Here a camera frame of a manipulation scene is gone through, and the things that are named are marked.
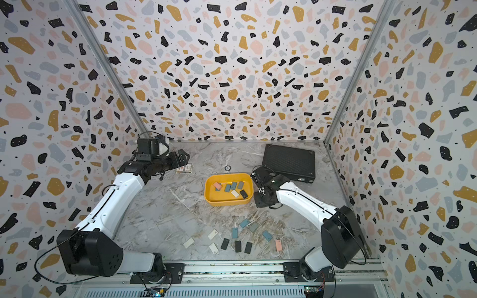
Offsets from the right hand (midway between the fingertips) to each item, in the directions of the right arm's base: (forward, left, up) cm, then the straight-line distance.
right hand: (262, 201), depth 85 cm
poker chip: (+26, +19, -9) cm, 34 cm away
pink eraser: (+13, +23, -7) cm, 27 cm away
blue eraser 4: (+12, +18, -8) cm, 23 cm away
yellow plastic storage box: (+5, +21, -8) cm, 23 cm away
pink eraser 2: (-16, -8, -9) cm, 20 cm away
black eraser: (+8, +9, -8) cm, 14 cm away
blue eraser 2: (-7, +8, -9) cm, 14 cm away
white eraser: (+8, +14, -8) cm, 18 cm away
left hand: (+12, +35, +16) cm, 41 cm away
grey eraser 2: (+14, +11, -8) cm, 20 cm away
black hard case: (+30, -22, -10) cm, 39 cm away
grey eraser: (-9, +4, -8) cm, 13 cm away
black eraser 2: (-16, +16, -9) cm, 24 cm away
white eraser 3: (-17, +32, -8) cm, 37 cm away
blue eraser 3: (+13, +15, -8) cm, 21 cm away
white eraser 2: (-13, +22, -8) cm, 27 cm away
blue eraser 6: (-11, +12, -9) cm, 19 cm away
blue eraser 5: (+10, +23, -7) cm, 26 cm away
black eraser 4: (-17, +6, -10) cm, 21 cm away
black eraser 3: (-17, +10, -10) cm, 22 cm away
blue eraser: (-12, -3, -9) cm, 15 cm away
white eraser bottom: (-19, +21, -8) cm, 29 cm away
